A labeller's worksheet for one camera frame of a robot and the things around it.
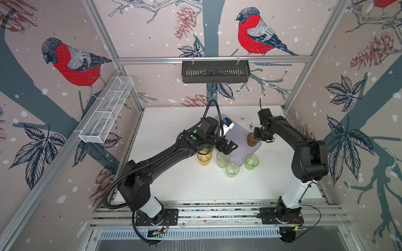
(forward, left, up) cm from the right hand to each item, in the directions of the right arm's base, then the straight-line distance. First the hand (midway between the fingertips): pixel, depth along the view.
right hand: (258, 138), depth 94 cm
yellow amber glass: (-11, +33, -4) cm, 35 cm away
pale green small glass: (-18, +16, -6) cm, 25 cm away
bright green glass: (-13, +5, -5) cm, 15 cm away
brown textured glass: (0, +4, -2) cm, 4 cm away
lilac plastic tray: (+8, +9, -9) cm, 16 cm away
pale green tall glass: (-12, +22, -6) cm, 25 cm away
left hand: (-14, +18, +17) cm, 28 cm away
